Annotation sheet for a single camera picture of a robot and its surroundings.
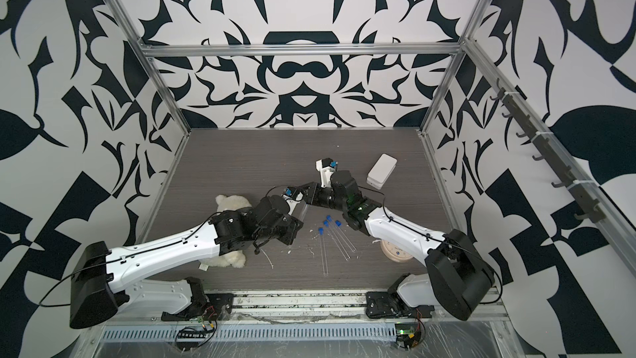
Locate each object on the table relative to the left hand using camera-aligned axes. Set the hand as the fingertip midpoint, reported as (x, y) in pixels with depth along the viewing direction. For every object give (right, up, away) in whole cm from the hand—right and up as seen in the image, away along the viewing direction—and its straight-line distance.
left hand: (300, 219), depth 76 cm
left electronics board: (-32, -33, -4) cm, 46 cm away
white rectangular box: (+31, +12, +26) cm, 42 cm away
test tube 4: (+12, -6, +15) cm, 21 cm away
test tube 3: (+15, -14, +8) cm, 22 cm away
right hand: (-2, +9, +3) cm, 10 cm away
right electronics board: (+31, -32, -4) cm, 44 cm away
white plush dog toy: (-27, +2, +13) cm, 30 cm away
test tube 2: (+7, -16, +6) cm, 19 cm away
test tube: (+1, +2, 0) cm, 2 cm away
